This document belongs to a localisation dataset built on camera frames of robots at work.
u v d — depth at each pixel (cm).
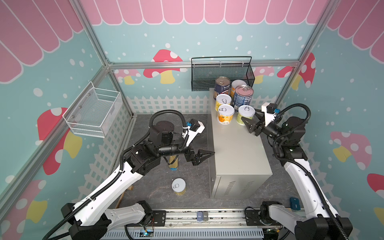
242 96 66
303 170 47
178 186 79
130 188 83
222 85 71
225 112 66
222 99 71
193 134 48
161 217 74
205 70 96
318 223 37
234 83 75
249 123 67
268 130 60
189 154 49
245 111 66
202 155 49
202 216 74
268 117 57
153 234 71
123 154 44
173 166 89
